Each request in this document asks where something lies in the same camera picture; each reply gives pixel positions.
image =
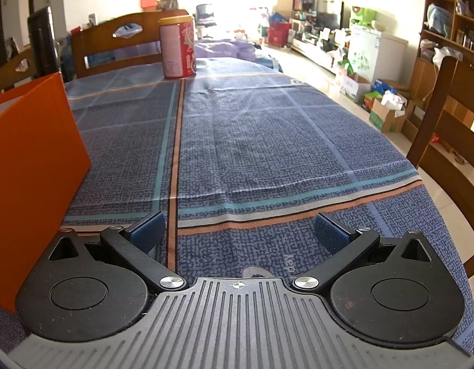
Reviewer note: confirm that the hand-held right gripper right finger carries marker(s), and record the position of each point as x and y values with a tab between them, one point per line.
329	234

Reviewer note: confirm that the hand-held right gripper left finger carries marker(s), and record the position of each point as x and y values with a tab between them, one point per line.
148	232

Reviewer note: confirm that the orange cardboard box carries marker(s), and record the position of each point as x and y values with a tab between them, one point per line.
33	184

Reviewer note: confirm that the blue patterned tablecloth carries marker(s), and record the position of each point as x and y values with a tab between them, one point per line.
267	146

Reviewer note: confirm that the cardboard box with white paper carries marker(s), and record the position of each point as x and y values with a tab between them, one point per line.
385	117

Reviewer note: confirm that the green and white carton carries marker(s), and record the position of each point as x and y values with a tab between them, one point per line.
352	88

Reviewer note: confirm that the dark wooden slatted chair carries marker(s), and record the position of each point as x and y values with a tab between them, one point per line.
436	123

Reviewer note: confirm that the blue carton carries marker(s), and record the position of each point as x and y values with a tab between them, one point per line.
383	86

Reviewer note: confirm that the white television stand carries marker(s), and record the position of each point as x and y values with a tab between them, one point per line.
317	50

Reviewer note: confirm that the red cylindrical can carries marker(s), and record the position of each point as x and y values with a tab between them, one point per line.
178	48

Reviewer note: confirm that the purple blanket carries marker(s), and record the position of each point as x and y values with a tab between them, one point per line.
225	50

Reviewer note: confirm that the wooden chair with oval cutout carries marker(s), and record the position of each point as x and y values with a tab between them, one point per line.
14	71
106	38

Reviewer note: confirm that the red plastic basket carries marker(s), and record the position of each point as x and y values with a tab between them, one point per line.
279	34

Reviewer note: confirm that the black television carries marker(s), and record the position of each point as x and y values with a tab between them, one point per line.
329	21

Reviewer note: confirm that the black cylindrical speaker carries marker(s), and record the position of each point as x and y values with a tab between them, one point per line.
45	42

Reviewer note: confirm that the black office chair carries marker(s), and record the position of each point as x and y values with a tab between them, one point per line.
205	13

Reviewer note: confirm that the wooden bookshelf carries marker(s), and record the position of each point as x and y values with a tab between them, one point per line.
452	23

